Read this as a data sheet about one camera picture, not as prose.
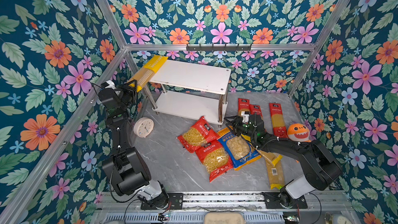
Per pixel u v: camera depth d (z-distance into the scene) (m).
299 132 0.89
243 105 1.10
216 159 0.82
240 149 0.86
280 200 0.71
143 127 0.92
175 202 0.73
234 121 0.77
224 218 0.66
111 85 0.69
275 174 0.80
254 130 0.68
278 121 1.03
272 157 0.83
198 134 0.92
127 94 0.68
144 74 0.78
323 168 0.46
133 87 0.71
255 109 1.07
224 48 0.93
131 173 0.45
